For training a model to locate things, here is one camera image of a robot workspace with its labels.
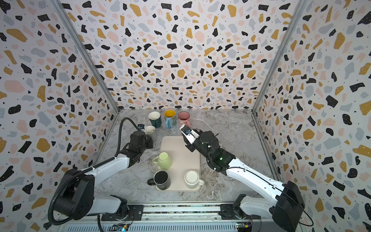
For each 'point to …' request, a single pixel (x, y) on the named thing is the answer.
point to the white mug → (192, 178)
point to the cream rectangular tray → (182, 160)
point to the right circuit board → (244, 226)
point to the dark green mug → (155, 118)
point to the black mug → (161, 179)
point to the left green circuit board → (119, 227)
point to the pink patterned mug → (184, 118)
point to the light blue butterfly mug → (170, 121)
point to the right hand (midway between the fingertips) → (184, 128)
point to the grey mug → (150, 130)
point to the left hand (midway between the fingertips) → (149, 134)
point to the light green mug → (164, 160)
